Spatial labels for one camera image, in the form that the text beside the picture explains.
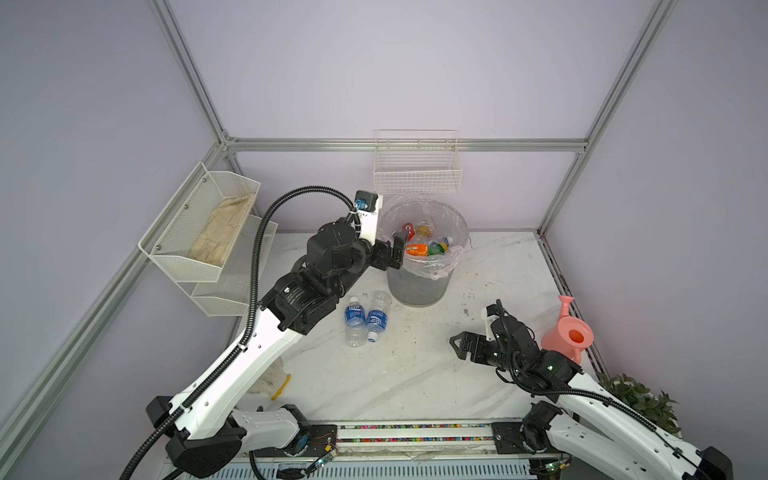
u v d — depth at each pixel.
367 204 0.47
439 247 0.89
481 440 0.75
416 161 0.96
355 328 0.91
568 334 0.81
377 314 0.91
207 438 0.38
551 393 0.53
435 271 0.80
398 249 0.53
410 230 0.92
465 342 0.69
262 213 1.20
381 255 0.52
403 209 0.91
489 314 0.72
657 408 0.62
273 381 0.82
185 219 0.73
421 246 0.84
